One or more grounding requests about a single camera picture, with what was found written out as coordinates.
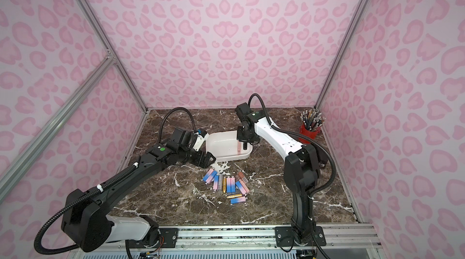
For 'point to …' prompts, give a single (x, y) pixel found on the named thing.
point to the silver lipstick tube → (220, 182)
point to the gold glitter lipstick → (224, 184)
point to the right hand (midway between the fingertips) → (244, 138)
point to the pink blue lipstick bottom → (238, 199)
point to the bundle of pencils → (312, 119)
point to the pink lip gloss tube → (239, 146)
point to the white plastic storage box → (223, 146)
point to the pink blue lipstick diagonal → (241, 187)
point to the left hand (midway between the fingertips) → (209, 155)
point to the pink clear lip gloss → (243, 177)
